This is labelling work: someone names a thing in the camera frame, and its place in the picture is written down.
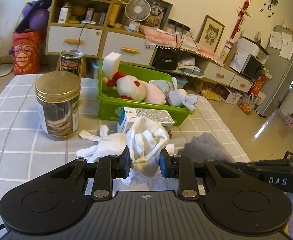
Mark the black box on shelf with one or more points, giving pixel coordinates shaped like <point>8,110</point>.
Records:
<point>165,59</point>

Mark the grey checked tablecloth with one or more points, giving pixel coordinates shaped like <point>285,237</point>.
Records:
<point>26,152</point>

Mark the black microwave oven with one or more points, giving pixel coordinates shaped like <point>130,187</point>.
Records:
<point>246,64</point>

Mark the black yellow drink can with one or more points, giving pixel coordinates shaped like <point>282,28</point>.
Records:
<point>71,61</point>

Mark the pink lace table runner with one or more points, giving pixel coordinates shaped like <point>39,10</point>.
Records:
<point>162,39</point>

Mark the purple plush toy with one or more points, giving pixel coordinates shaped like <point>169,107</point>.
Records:
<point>34,16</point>

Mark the white cloth glove bundle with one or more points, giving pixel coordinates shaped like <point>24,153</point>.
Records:
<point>145,140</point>

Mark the pink blue plush toy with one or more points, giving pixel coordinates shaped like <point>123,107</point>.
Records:
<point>156,91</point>

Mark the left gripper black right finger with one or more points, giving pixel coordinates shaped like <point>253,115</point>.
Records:
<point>181,168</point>

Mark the wooden shelf cabinet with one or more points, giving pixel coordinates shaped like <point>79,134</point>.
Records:
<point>97,28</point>

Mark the santa plush toy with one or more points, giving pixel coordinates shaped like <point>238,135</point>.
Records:
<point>128,87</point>

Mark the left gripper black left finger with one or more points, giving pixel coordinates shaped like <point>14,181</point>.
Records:
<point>109,168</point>

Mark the green plastic bin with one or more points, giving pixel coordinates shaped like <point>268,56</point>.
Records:
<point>110,103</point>

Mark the white foam sponge block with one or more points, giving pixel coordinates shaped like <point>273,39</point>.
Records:
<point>110,64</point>

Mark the red snack bucket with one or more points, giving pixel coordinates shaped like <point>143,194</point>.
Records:
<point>26,48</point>

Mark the low wooden tv console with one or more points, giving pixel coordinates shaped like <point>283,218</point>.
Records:
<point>210,66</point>

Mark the small white desk fan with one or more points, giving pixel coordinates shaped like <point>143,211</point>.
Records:
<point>137,10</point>

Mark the glass cookie jar gold lid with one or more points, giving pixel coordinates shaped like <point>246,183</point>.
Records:
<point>57,94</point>

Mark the yellow egg tray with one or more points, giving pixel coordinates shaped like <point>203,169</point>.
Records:
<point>210,94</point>

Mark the framed cat picture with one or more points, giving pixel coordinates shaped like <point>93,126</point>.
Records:
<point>159,13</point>

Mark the silver refrigerator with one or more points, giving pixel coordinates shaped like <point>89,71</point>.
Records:
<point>280,67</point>

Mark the white rabbit plush toy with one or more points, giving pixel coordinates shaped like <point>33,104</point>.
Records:
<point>179,97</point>

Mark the framed cartoon girl picture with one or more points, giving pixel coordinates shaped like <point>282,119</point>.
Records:
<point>210,33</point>

